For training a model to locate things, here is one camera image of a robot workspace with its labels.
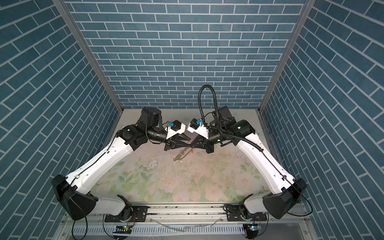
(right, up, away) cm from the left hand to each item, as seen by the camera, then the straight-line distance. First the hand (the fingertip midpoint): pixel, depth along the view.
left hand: (188, 141), depth 64 cm
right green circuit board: (+31, -43, +7) cm, 54 cm away
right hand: (+1, -1, +1) cm, 2 cm away
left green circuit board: (-32, -44, +8) cm, 55 cm away
